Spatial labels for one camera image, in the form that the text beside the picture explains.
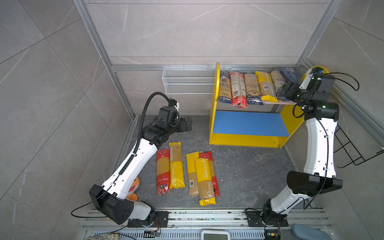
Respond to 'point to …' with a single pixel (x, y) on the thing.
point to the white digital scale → (215, 235)
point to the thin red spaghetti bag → (209, 155)
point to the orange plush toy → (132, 195)
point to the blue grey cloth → (306, 232)
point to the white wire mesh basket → (190, 80)
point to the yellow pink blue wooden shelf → (268, 125)
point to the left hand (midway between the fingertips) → (184, 117)
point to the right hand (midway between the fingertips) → (290, 86)
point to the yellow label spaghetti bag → (177, 180)
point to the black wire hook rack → (355, 157)
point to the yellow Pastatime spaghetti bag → (205, 187)
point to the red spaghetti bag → (163, 171)
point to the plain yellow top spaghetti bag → (193, 180)
